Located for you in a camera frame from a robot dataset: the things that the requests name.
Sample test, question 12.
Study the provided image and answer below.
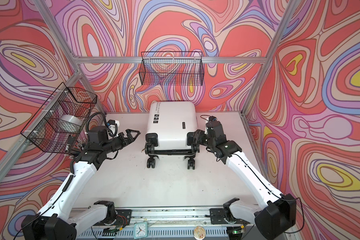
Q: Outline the black suitcase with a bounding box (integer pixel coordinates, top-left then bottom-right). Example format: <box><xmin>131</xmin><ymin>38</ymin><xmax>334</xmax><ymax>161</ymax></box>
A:
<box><xmin>145</xmin><ymin>101</ymin><xmax>200</xmax><ymax>170</ymax></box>

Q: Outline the round wooden coaster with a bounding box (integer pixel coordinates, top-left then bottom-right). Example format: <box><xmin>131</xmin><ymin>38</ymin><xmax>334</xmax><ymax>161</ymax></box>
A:
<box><xmin>193</xmin><ymin>226</ymin><xmax>207</xmax><ymax>240</ymax></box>

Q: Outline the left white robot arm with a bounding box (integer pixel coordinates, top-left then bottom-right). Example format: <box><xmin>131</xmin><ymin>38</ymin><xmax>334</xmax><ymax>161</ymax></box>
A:
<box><xmin>21</xmin><ymin>126</ymin><xmax>140</xmax><ymax>240</ymax></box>

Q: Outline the wire basket on wall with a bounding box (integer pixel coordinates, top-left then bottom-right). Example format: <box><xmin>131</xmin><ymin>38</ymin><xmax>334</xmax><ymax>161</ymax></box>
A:
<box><xmin>21</xmin><ymin>83</ymin><xmax>97</xmax><ymax>154</ymax></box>
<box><xmin>139</xmin><ymin>51</ymin><xmax>205</xmax><ymax>87</ymax></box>

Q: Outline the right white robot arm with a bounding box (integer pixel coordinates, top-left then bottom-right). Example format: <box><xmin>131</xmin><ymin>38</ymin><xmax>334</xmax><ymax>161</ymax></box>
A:
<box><xmin>187</xmin><ymin>119</ymin><xmax>297</xmax><ymax>240</ymax></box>

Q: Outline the red pen holder cup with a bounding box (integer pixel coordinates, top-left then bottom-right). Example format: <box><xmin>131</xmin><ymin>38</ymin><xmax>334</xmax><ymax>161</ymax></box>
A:
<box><xmin>66</xmin><ymin>138</ymin><xmax>86</xmax><ymax>157</ymax></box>

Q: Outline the small teal alarm clock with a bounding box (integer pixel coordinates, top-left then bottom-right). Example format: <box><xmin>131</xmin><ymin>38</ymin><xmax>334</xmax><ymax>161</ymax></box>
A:
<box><xmin>134</xmin><ymin>222</ymin><xmax>148</xmax><ymax>240</ymax></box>

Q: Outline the wire basket on left wall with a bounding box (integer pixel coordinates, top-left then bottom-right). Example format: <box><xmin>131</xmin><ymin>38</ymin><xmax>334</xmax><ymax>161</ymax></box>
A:
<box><xmin>21</xmin><ymin>83</ymin><xmax>97</xmax><ymax>154</ymax></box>

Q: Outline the white roll in basket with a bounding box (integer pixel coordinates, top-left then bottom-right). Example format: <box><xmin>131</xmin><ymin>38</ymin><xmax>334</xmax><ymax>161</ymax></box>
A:
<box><xmin>58</xmin><ymin>115</ymin><xmax>83</xmax><ymax>134</ymax></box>

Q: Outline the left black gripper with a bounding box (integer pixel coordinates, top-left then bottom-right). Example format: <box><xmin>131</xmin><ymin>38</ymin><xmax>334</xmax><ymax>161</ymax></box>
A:
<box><xmin>100</xmin><ymin>129</ymin><xmax>139</xmax><ymax>155</ymax></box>

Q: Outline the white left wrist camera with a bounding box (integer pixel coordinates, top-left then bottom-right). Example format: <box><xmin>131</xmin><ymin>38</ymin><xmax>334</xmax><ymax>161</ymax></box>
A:
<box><xmin>107</xmin><ymin>120</ymin><xmax>120</xmax><ymax>130</ymax></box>

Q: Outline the wire basket on back wall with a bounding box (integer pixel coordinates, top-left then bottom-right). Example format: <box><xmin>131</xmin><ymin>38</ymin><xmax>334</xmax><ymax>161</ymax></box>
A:
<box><xmin>139</xmin><ymin>51</ymin><xmax>205</xmax><ymax>87</ymax></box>

